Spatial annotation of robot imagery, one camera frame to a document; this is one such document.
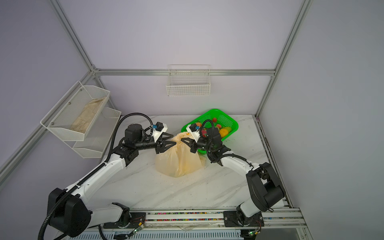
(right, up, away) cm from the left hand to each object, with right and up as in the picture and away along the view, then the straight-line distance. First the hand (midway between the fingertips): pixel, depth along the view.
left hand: (173, 139), depth 74 cm
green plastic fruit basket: (+15, -8, +14) cm, 22 cm away
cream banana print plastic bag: (+3, -12, +4) cm, 13 cm away
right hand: (+4, 0, +4) cm, 6 cm away
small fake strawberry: (+26, +12, +42) cm, 51 cm away
